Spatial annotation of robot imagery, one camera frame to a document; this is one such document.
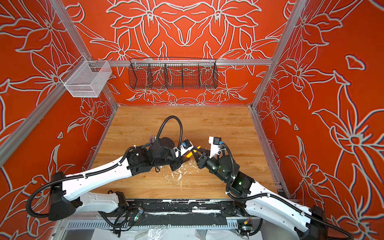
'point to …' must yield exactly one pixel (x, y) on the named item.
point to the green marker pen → (153, 140)
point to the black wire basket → (172, 73)
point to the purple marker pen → (151, 138)
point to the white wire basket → (86, 78)
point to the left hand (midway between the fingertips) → (188, 153)
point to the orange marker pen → (189, 154)
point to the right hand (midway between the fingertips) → (189, 149)
